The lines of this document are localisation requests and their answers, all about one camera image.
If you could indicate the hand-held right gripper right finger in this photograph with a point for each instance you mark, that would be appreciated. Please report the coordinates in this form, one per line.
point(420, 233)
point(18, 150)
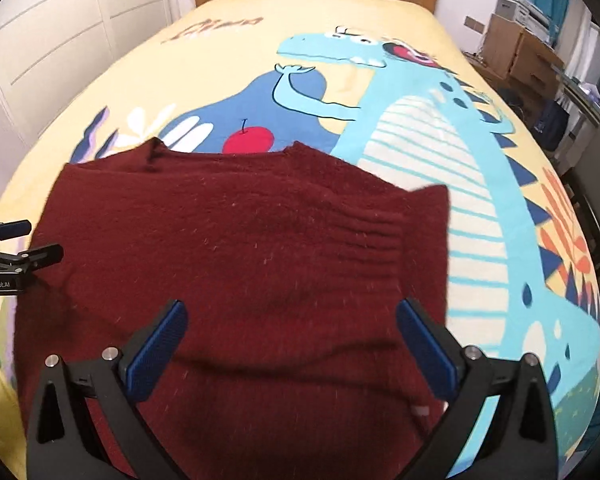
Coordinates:
point(425, 345)

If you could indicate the wall socket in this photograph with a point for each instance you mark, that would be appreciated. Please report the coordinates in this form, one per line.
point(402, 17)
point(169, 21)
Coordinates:
point(474, 24)

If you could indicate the grey chair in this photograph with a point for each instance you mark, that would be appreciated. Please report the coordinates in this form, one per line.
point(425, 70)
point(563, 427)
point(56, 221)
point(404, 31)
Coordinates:
point(597, 170)

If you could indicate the dark bag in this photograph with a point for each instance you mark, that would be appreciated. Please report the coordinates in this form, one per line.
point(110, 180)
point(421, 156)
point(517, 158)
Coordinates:
point(550, 125)

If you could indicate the white wardrobe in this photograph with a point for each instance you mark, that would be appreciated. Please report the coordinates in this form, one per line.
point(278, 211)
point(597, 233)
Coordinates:
point(55, 35)

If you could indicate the grey printer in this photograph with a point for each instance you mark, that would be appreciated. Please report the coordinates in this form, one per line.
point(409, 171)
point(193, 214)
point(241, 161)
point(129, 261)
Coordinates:
point(507, 5)

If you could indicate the wooden drawer cabinet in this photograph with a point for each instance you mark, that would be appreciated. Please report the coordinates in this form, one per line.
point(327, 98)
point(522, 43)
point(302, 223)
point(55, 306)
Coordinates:
point(530, 60)

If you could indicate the cluttered desk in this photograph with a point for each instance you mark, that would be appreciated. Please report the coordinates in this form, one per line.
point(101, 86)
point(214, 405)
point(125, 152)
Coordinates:
point(580, 97)

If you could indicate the yellow dinosaur printed blanket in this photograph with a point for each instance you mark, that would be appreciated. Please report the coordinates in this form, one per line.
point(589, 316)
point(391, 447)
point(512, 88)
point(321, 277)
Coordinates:
point(230, 70)

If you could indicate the dark red knit sweater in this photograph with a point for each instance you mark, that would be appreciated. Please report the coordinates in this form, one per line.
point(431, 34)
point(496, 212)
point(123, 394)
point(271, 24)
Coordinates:
point(255, 240)

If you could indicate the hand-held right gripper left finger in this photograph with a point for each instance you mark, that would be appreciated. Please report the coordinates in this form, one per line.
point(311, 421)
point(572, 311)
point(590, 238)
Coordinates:
point(160, 345)

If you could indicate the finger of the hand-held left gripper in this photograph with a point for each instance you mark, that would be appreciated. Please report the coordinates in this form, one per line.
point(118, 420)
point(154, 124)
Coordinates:
point(5, 229)
point(30, 256)

